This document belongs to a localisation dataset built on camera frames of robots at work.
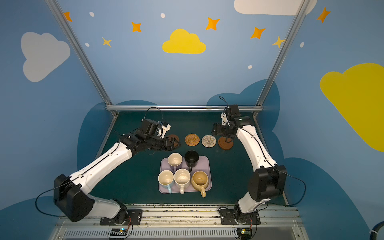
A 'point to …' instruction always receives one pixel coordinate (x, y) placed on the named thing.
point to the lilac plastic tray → (204, 164)
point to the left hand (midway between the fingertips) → (175, 143)
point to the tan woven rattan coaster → (192, 140)
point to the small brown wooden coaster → (223, 144)
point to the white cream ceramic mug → (182, 178)
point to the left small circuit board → (118, 232)
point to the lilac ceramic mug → (175, 159)
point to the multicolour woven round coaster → (208, 141)
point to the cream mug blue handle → (166, 179)
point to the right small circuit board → (244, 233)
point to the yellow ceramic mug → (200, 180)
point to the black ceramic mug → (191, 158)
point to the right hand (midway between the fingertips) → (219, 130)
